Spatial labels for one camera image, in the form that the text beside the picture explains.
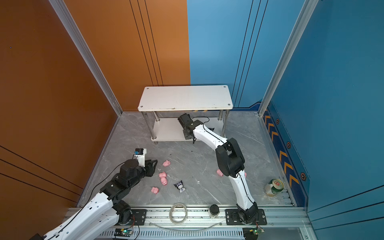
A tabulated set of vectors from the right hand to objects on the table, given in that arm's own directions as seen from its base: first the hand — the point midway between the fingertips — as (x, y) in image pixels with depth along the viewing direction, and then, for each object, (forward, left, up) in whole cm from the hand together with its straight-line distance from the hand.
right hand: (191, 133), depth 98 cm
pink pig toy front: (-34, +19, -6) cm, 40 cm away
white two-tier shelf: (-3, +14, +27) cm, 30 cm away
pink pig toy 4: (-24, -17, -6) cm, 30 cm away
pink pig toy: (-19, +15, -6) cm, 25 cm away
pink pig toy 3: (-28, +15, -7) cm, 33 cm away
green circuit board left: (-53, +31, -9) cm, 62 cm away
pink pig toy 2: (-26, +16, -5) cm, 31 cm away
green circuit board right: (-52, -32, -8) cm, 61 cm away
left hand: (-21, +19, +4) cm, 29 cm away
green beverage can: (-35, -42, +2) cm, 55 cm away
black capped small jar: (-46, -12, +2) cm, 47 cm away
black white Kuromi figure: (-32, +6, -5) cm, 33 cm away
